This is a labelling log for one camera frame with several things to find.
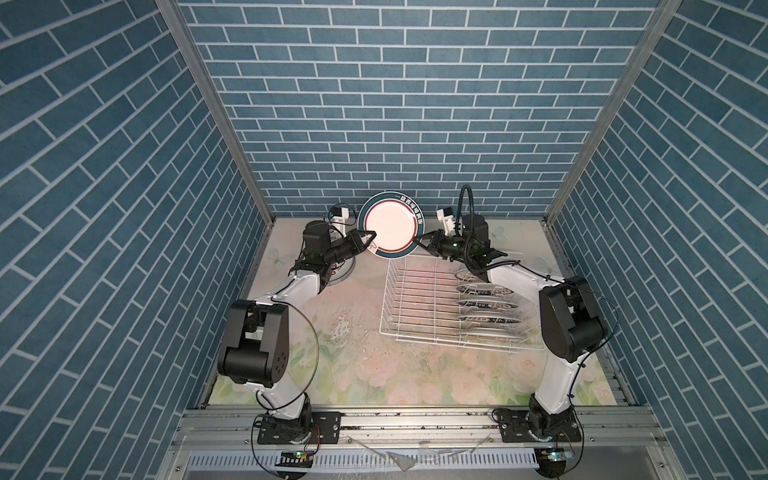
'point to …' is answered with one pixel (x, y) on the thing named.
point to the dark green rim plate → (396, 219)
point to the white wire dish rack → (432, 299)
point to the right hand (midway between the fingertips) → (411, 237)
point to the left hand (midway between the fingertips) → (376, 234)
